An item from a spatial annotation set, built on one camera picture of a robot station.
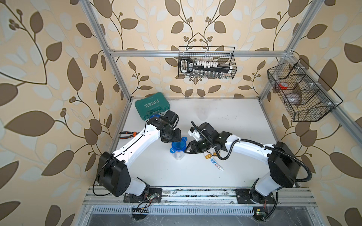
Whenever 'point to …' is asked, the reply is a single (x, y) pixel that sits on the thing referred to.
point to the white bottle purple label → (207, 155)
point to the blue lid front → (179, 146)
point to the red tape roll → (283, 85)
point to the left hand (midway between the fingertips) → (177, 138)
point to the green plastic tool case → (154, 104)
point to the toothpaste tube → (214, 162)
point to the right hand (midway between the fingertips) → (187, 150)
